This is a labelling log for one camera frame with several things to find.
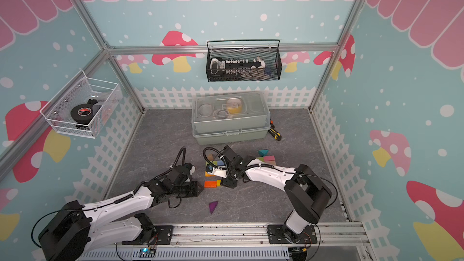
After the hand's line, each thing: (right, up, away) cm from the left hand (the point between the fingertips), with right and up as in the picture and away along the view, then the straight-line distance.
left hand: (199, 192), depth 84 cm
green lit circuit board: (-19, -20, -11) cm, 30 cm away
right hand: (+12, +7, +2) cm, 14 cm away
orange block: (+5, +3, +3) cm, 6 cm away
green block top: (+9, +16, -10) cm, 21 cm away
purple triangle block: (+7, -5, -4) cm, 9 cm away
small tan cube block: (+7, +19, -14) cm, 24 cm away
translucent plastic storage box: (+15, +36, +10) cm, 40 cm away
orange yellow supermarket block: (+3, +6, +5) cm, 9 cm away
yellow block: (+9, +3, +4) cm, 10 cm away
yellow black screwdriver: (+40, +26, +22) cm, 53 cm away
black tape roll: (-43, +36, -13) cm, 58 cm away
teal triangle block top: (+32, +16, +13) cm, 38 cm away
